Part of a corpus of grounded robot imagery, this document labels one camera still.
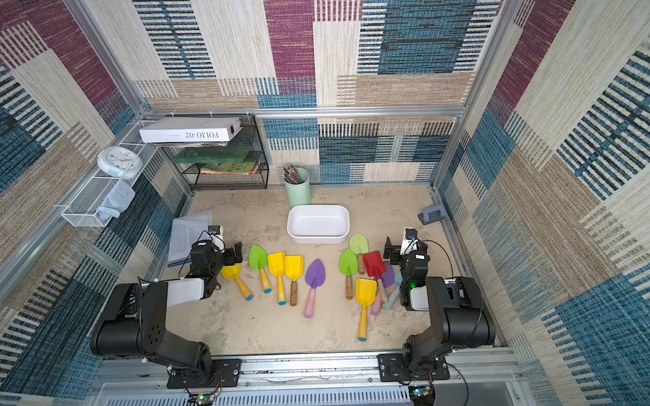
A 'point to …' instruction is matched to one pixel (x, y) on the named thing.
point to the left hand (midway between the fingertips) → (227, 242)
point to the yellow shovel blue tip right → (366, 293)
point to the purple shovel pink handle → (314, 277)
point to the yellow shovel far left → (233, 271)
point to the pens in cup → (291, 174)
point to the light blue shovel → (394, 292)
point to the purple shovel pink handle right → (386, 281)
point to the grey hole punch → (432, 214)
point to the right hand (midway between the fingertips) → (404, 235)
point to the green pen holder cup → (299, 194)
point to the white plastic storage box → (318, 223)
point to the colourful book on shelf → (228, 168)
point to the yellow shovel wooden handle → (294, 267)
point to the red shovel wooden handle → (376, 268)
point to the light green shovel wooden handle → (359, 244)
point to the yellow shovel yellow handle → (277, 266)
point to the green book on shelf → (235, 155)
